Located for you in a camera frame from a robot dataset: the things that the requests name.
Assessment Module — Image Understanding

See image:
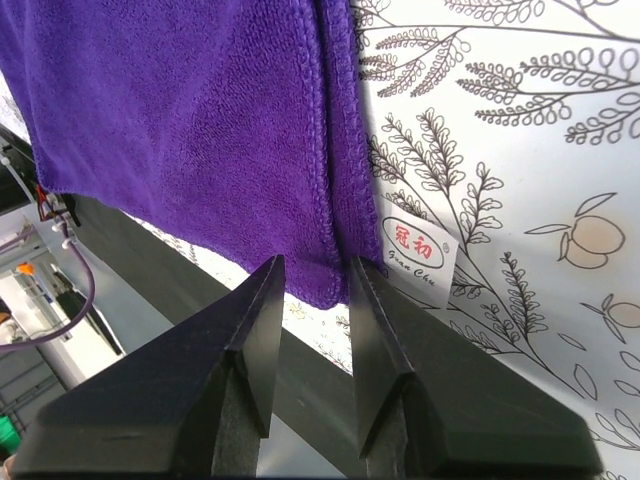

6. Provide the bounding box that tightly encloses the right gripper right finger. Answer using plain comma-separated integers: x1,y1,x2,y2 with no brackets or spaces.
349,257,603,475

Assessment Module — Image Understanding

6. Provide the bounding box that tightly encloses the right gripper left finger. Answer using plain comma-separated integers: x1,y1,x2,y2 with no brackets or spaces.
11,256,285,475

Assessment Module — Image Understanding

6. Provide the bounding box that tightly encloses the purple cloth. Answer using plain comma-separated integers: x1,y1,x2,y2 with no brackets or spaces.
1,1,382,309

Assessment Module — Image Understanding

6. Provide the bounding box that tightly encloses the white purple-towel label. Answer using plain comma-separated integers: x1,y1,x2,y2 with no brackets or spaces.
380,207,459,309

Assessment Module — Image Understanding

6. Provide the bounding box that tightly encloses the floral table mat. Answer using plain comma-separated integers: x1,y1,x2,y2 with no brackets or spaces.
112,1,639,479

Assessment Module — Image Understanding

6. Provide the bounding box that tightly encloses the aluminium frame rail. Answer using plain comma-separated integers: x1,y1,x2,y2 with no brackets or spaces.
0,347,78,435

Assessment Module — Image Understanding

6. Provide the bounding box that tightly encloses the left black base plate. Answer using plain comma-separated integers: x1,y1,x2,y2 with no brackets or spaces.
1,126,37,215

